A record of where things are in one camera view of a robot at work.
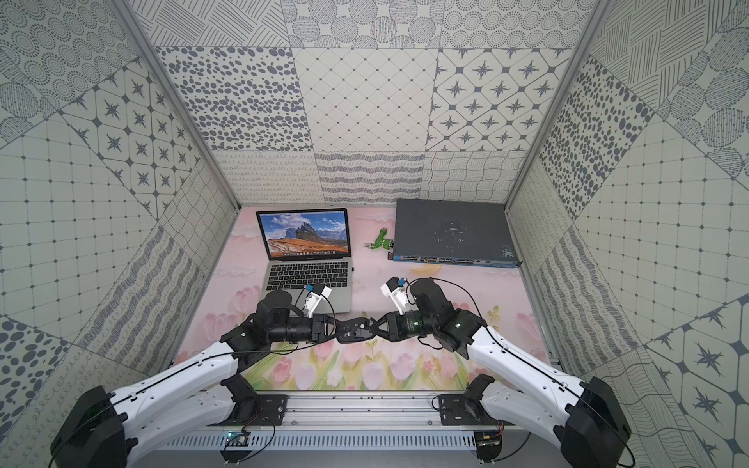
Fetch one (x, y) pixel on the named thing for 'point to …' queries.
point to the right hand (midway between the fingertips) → (374, 331)
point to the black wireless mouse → (353, 331)
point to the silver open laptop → (308, 247)
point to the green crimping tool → (380, 242)
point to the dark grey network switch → (453, 231)
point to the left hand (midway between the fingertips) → (347, 320)
